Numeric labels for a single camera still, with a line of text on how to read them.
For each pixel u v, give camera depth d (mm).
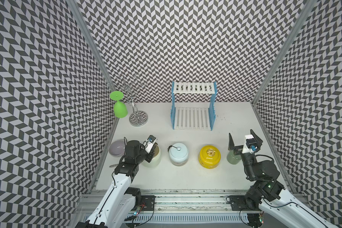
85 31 793
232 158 859
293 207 485
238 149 587
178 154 791
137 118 1080
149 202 722
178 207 721
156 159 784
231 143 614
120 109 851
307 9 683
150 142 697
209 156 808
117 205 445
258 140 589
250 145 523
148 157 710
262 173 491
